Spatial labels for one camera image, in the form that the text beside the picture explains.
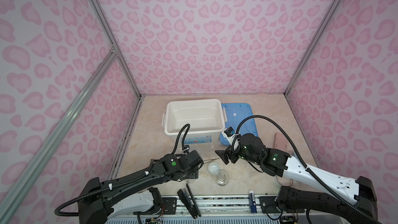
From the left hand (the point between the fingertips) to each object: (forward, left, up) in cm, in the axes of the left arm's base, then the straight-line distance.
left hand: (193, 170), depth 76 cm
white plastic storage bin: (+34, -8, -5) cm, 36 cm away
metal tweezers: (+8, -9, -8) cm, 14 cm away
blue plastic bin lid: (+41, -28, -8) cm, 50 cm away
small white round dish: (+3, -10, -7) cm, 13 cm away
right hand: (+7, -14, +12) cm, 20 cm away
